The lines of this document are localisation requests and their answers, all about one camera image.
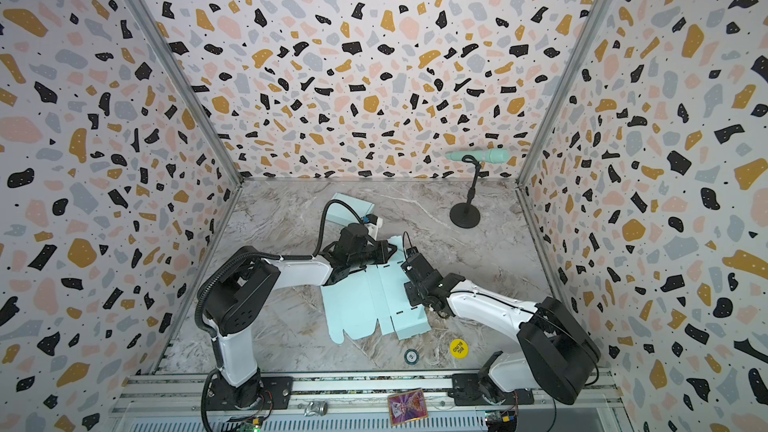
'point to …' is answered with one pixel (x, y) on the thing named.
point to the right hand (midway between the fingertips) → (415, 280)
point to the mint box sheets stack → (356, 301)
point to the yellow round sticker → (459, 348)
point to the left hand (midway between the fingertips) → (405, 245)
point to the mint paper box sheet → (339, 213)
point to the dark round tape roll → (411, 356)
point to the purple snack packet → (407, 406)
